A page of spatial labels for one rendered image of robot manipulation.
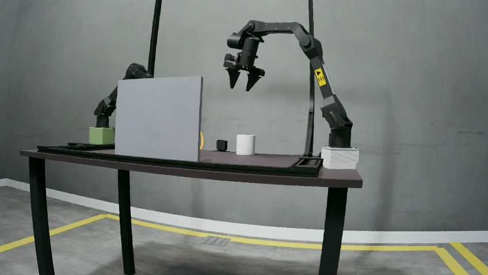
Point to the white mug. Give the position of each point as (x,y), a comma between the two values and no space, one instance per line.
(246,145)

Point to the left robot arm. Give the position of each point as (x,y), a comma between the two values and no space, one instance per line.
(332,109)

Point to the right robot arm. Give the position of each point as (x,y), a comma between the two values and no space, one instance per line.
(108,104)

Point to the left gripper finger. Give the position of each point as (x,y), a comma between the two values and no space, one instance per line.
(233,77)
(252,79)

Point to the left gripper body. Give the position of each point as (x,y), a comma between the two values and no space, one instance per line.
(247,61)

